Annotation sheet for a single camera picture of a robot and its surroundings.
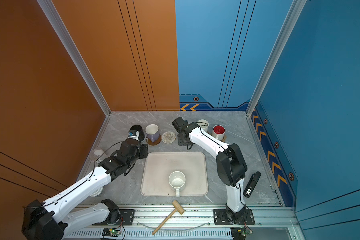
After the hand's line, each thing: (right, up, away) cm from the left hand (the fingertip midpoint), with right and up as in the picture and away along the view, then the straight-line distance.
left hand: (145, 144), depth 81 cm
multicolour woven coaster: (+10, +2, +23) cm, 25 cm away
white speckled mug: (+17, -21, +4) cm, 27 cm away
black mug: (-10, +9, +18) cm, 23 cm away
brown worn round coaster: (+2, -1, +18) cm, 18 cm away
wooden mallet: (+18, -31, -6) cm, 37 cm away
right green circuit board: (+48, -41, -11) cm, 64 cm away
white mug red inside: (+45, +6, +21) cm, 50 cm away
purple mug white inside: (-1, +6, +22) cm, 23 cm away
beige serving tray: (+5, -15, +11) cm, 19 cm away
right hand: (+21, 0, +10) cm, 23 cm away
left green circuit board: (-14, -41, -10) cm, 44 cm away
